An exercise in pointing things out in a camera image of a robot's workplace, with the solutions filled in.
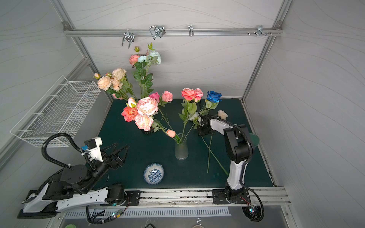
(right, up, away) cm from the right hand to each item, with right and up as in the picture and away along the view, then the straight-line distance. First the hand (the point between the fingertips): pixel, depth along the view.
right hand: (201, 131), depth 99 cm
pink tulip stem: (-18, +3, -33) cm, 37 cm away
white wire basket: (-75, +15, -27) cm, 81 cm away
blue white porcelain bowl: (-30, -22, -18) cm, 41 cm away
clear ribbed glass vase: (-14, -10, -17) cm, 24 cm away
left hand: (-39, -1, -39) cm, 55 cm away
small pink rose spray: (+17, +11, +8) cm, 22 cm away
